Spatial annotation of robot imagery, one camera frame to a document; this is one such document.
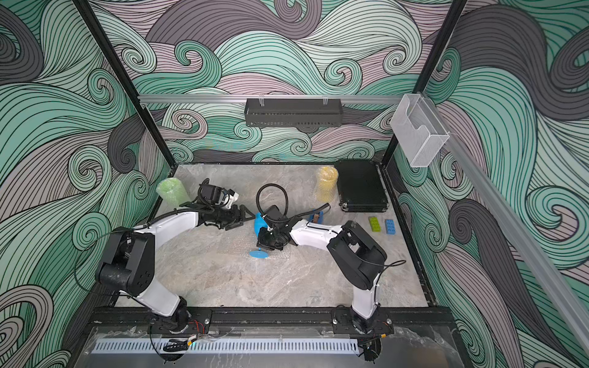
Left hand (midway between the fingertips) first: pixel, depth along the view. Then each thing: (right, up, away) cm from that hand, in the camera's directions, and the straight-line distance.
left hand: (249, 217), depth 88 cm
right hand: (+2, -11, -2) cm, 12 cm away
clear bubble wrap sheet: (-45, +6, +18) cm, 49 cm away
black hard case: (+49, +11, +17) cm, 53 cm away
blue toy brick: (+59, -5, +7) cm, 59 cm away
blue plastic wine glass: (+3, -2, 0) cm, 4 cm away
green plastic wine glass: (-30, +10, -1) cm, 32 cm away
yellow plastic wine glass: (+31, +13, +6) cm, 35 cm away
